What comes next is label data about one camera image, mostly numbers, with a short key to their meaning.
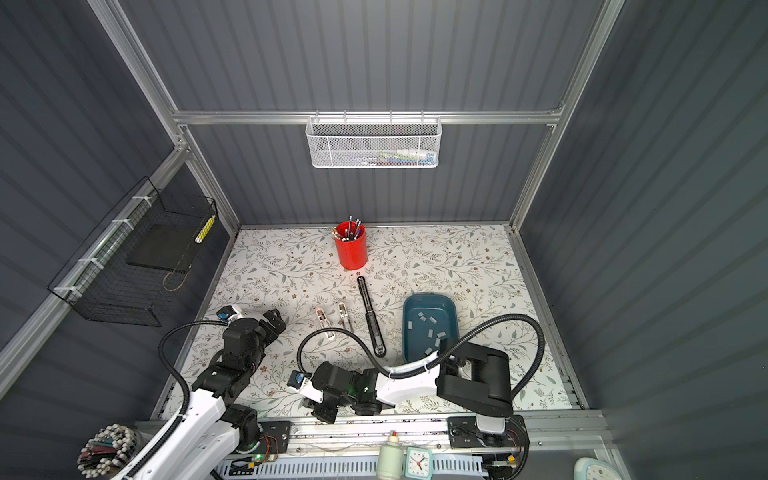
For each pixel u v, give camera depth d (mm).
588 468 667
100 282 650
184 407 517
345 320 934
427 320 937
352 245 980
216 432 602
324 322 914
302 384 653
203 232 808
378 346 864
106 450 597
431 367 473
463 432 717
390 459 641
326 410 675
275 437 723
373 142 1238
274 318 754
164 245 766
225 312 708
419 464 682
